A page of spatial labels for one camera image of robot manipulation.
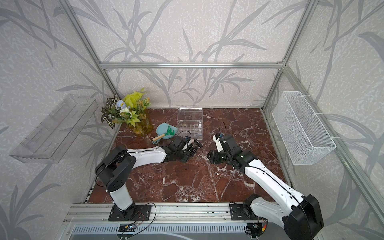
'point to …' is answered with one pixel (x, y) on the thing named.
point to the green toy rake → (169, 131)
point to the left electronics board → (126, 228)
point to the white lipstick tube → (199, 127)
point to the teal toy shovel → (164, 137)
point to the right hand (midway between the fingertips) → (210, 154)
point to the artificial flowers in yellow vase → (132, 109)
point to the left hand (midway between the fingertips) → (188, 155)
